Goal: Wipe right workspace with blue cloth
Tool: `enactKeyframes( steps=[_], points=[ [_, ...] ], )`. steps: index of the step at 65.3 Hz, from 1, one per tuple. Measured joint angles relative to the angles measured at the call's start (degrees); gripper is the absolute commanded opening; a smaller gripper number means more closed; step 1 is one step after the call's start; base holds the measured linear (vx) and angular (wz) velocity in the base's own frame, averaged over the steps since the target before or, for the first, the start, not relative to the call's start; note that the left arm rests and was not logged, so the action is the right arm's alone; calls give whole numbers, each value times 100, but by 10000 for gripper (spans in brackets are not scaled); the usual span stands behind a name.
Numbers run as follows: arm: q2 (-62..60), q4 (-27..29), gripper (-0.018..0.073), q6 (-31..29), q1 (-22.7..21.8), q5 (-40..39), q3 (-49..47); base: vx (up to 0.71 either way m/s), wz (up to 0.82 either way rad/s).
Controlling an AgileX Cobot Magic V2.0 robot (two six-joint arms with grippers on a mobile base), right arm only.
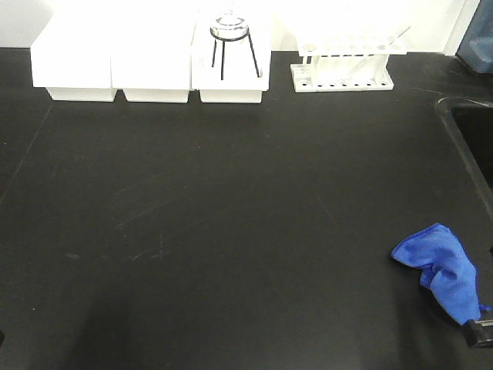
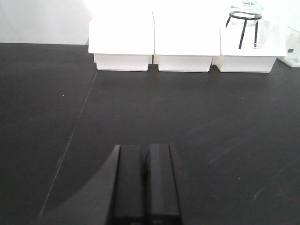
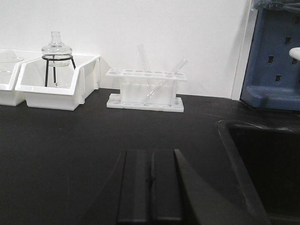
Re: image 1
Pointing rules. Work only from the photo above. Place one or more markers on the clear glass dish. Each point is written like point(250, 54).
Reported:
point(229, 27)

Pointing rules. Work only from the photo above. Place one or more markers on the clear glass rod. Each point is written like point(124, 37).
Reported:
point(398, 34)

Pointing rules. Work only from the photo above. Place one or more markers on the white test tube rack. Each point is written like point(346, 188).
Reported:
point(379, 65)

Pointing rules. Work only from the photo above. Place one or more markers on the blue plastic bin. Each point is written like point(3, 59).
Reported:
point(477, 46)

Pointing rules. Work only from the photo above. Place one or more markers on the black bench sink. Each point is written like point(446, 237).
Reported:
point(477, 135)

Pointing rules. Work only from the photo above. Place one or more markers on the white plastic box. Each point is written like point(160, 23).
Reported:
point(152, 65)
point(73, 65)
point(237, 86)

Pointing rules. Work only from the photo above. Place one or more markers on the blue cloth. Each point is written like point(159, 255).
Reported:
point(447, 266)

